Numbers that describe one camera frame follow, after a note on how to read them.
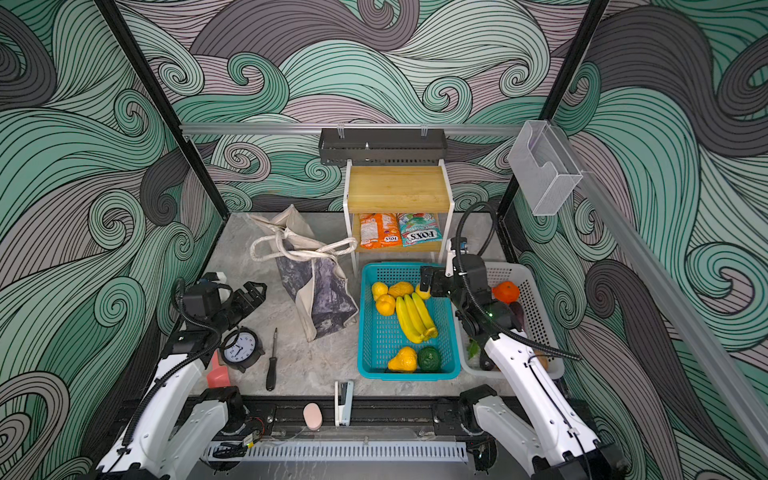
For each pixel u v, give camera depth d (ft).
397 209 2.50
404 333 2.82
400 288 3.03
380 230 2.99
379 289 3.03
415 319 2.88
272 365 2.67
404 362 2.55
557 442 1.25
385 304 2.89
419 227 3.03
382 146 3.12
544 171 2.66
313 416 2.39
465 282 1.75
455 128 3.12
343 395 2.45
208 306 2.00
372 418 2.44
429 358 2.56
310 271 2.42
